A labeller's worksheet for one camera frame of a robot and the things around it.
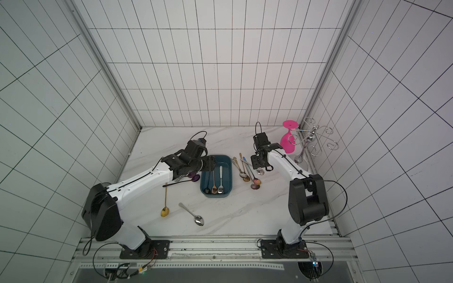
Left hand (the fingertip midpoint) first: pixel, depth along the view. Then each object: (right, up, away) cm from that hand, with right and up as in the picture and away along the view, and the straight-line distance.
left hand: (210, 165), depth 83 cm
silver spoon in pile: (+17, -7, +12) cm, 22 cm away
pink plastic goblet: (+40, +13, +5) cm, 42 cm away
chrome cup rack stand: (+47, +16, -6) cm, 50 cm away
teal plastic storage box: (+7, 0, +16) cm, 18 cm away
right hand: (+24, +1, +9) cm, 25 cm away
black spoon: (-2, -14, +6) cm, 15 cm away
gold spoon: (-22, -22, 0) cm, 31 cm away
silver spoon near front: (-5, -25, -2) cm, 26 cm away
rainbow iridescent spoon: (+24, -9, +9) cm, 27 cm away
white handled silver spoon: (+5, -13, +7) cm, 16 cm away
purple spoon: (-10, -9, +10) cm, 16 cm away
